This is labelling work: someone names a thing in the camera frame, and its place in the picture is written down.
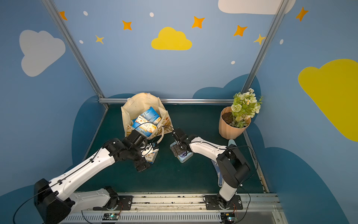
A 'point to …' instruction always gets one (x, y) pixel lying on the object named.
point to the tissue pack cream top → (145, 127)
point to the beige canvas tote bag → (134, 106)
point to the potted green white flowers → (234, 120)
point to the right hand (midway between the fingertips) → (182, 145)
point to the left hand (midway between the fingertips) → (149, 156)
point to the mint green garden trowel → (231, 141)
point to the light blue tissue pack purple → (185, 157)
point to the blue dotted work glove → (220, 178)
